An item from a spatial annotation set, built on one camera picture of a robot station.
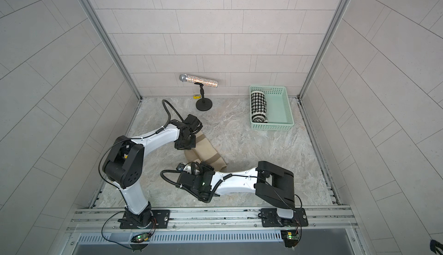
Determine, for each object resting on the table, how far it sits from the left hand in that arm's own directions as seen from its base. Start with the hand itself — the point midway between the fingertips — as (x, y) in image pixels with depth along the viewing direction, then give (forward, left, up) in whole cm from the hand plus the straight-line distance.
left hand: (193, 145), depth 93 cm
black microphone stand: (+30, -3, +1) cm, 30 cm away
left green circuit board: (-41, +14, +2) cm, 43 cm away
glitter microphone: (+29, -6, +20) cm, 36 cm away
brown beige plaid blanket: (-4, -6, -1) cm, 7 cm away
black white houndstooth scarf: (+24, -37, +6) cm, 45 cm away
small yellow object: (+36, +3, +1) cm, 36 cm away
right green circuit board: (-41, -44, 0) cm, 60 cm away
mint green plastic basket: (+21, -51, +2) cm, 55 cm away
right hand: (-16, -6, +1) cm, 17 cm away
